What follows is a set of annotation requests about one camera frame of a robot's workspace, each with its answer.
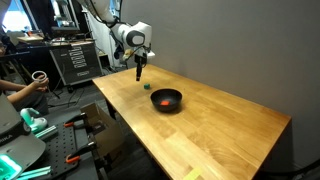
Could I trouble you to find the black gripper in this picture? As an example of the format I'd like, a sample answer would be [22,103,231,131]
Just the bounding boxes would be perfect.
[133,52,150,82]

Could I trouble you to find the black device on cabinet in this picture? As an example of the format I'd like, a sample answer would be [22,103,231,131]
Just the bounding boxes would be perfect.
[49,25,88,40]

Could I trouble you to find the yellow tape strip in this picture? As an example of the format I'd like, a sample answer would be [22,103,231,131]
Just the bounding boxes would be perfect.
[183,167,203,180]

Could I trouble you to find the person's grey trouser leg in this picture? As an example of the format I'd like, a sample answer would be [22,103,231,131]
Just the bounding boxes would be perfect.
[12,94,50,117]

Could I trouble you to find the black floor cable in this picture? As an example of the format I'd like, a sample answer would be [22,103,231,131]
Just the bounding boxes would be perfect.
[46,84,88,108]

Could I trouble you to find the white teal plastic gadget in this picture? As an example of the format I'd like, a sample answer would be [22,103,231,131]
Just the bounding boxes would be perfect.
[19,107,49,135]

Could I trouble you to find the white ring controller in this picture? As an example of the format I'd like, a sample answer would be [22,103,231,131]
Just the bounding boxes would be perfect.
[31,70,48,82]

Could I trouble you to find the person's forearm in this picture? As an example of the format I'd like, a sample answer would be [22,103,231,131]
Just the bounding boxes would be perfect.
[0,78,38,105]

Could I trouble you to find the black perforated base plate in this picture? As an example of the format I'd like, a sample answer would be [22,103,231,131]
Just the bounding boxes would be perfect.
[19,113,103,180]

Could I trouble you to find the black clamp orange tips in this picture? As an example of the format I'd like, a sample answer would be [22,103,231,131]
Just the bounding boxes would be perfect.
[64,140,99,165]
[62,112,89,130]

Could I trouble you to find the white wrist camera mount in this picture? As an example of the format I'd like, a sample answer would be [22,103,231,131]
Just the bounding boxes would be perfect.
[145,49,157,61]

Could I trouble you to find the aluminium extrusion bar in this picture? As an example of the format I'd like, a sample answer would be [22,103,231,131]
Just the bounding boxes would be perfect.
[34,125,59,140]
[15,165,54,180]

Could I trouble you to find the brown cardboard box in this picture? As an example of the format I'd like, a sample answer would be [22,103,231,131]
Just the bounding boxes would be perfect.
[79,102,126,159]

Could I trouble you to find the black bowl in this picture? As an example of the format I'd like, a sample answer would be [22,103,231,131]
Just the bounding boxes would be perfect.
[149,87,184,114]

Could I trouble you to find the dark drawer cabinet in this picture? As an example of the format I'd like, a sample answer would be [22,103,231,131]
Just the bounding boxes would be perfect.
[49,40,104,87]

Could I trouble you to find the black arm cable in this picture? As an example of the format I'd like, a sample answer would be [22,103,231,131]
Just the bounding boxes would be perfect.
[87,0,122,30]

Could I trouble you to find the person's hand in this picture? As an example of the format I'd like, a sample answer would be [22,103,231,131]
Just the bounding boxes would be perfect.
[30,75,51,93]

